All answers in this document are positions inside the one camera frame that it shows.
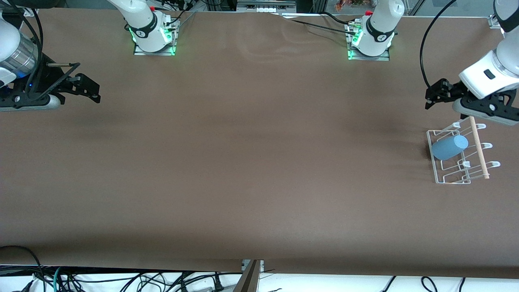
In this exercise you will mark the blue plastic cup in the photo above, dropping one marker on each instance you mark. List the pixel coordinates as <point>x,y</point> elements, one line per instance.
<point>448,148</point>

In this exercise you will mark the grey network switch box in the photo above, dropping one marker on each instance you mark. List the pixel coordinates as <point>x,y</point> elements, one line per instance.
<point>263,5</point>

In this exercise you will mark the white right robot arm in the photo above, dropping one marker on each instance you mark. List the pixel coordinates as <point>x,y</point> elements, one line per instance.
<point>146,24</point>

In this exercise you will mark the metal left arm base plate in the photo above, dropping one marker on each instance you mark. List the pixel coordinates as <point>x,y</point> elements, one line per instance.
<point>381,58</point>

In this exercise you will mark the aluminium corner bracket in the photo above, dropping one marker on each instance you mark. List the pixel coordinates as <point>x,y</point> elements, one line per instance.
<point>494,21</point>

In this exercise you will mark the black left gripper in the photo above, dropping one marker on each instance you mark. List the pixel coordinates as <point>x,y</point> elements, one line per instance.
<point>453,90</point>

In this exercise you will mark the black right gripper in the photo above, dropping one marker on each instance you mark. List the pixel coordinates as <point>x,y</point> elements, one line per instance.
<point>48,79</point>

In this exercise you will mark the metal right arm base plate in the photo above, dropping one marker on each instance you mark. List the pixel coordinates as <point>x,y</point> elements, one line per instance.
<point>162,52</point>

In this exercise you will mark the brown wooden post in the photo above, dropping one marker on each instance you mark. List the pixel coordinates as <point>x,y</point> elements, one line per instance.
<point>249,280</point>

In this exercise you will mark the black power plug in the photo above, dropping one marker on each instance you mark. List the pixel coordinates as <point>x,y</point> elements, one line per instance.
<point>219,284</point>

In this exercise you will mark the orange background object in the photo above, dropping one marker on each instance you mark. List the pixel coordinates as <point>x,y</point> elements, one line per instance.
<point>348,3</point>

